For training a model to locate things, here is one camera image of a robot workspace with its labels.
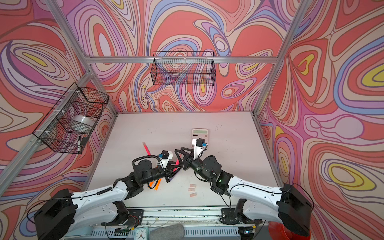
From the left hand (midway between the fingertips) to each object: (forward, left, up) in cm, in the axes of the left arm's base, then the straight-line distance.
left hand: (183, 165), depth 73 cm
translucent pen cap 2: (-4, -5, -17) cm, 19 cm away
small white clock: (-27, +19, -15) cm, 36 cm away
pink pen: (0, +3, +3) cm, 4 cm away
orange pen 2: (-9, +14, 0) cm, 17 cm away
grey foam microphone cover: (-26, +5, -14) cm, 30 cm away
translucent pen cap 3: (-7, -4, -17) cm, 19 cm away
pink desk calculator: (+30, -10, -14) cm, 35 cm away
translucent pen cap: (+24, +28, -17) cm, 41 cm away
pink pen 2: (+19, +26, -17) cm, 37 cm away
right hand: (+3, +2, +7) cm, 8 cm away
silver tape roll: (+18, +49, +15) cm, 54 cm away
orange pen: (-9, +12, -3) cm, 15 cm away
